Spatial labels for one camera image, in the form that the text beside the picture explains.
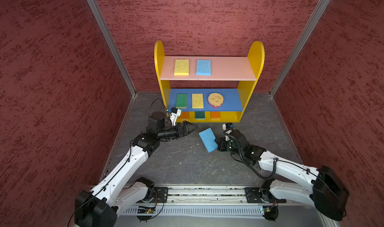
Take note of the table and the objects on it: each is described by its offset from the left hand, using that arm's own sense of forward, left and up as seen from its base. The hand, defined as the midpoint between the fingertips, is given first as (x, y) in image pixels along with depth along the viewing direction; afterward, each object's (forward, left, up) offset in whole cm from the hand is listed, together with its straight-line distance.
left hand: (193, 132), depth 71 cm
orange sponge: (+27, -15, -22) cm, 38 cm away
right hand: (0, -12, -13) cm, 18 cm away
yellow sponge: (+28, -2, -8) cm, 29 cm away
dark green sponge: (+26, -4, -21) cm, 33 cm away
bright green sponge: (+29, +9, -9) cm, 31 cm away
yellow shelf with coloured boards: (+50, -11, -19) cm, 55 cm away
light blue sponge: (+2, -9, -12) cm, 15 cm away
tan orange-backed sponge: (+25, +7, -21) cm, 33 cm away
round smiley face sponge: (+28, -14, -7) cm, 32 cm away
